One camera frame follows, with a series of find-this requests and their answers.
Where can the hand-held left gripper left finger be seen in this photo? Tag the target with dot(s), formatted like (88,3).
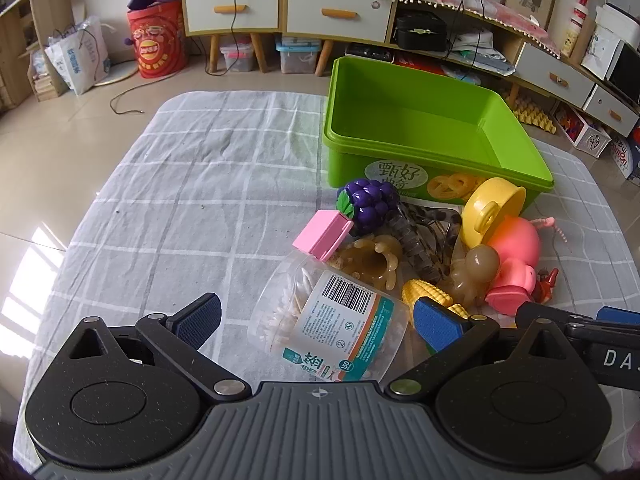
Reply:
(202,317)

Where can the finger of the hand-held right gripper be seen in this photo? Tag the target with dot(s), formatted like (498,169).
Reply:
(620,316)
(575,321)

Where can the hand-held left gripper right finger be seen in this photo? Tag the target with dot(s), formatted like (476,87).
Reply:
(435,322)

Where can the yellow toy corn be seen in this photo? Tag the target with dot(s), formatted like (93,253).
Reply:
(425,290)

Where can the small red toy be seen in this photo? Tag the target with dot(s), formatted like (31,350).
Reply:
(546,285)

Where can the dark patterned hair claw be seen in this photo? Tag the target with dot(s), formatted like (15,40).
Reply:
(417,250)

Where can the tan toy octopus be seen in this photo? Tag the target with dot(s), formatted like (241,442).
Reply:
(480,262)

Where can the clear cotton swab jar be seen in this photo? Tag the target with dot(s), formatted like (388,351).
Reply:
(340,320)

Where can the pink toy peach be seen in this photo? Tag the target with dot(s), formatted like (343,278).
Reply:
(517,245)

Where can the yellow toy pot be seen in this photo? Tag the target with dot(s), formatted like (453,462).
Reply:
(482,215)

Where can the purple toy grapes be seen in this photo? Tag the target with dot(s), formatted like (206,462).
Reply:
(372,200)

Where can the small pink block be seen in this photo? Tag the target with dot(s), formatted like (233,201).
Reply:
(320,232)

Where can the green plastic box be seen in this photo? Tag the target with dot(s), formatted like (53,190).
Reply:
(410,110)

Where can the grey checked bedsheet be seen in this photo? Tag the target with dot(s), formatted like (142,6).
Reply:
(200,185)

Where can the colourful printed box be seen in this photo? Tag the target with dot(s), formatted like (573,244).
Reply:
(625,157)

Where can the white printed crate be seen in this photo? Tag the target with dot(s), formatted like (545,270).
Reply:
(587,135)

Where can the yellow egg foam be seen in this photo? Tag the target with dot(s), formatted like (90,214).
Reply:
(535,115)

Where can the white microwave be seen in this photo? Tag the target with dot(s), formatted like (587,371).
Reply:
(625,72)

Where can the round white base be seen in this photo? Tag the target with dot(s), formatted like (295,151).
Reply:
(120,74)

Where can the red flat box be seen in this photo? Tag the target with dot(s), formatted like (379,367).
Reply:
(422,62)

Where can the pink lid storage box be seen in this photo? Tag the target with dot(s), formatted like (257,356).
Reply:
(237,57)

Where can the red printed bucket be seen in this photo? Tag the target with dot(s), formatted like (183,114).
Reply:
(157,45)

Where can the blue lid storage box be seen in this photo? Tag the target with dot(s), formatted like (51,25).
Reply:
(297,57)

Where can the white shopping bag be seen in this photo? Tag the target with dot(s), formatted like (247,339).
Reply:
(75,60)

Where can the yellow bottle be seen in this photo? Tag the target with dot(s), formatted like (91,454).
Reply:
(572,30)

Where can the black case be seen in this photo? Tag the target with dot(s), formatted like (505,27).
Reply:
(417,30)

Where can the long wooden cabinet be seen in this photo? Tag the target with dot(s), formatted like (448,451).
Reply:
(282,10)

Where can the cardboard shelf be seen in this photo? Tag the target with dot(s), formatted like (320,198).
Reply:
(20,50)

